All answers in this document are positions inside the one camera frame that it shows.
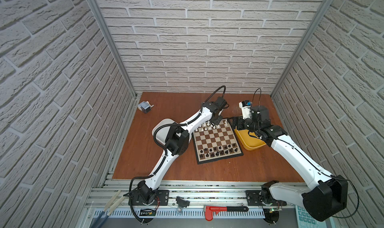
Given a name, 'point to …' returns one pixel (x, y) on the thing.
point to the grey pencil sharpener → (145, 106)
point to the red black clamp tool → (209, 210)
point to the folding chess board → (215, 143)
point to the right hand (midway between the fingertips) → (234, 117)
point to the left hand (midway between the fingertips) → (216, 117)
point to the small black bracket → (181, 203)
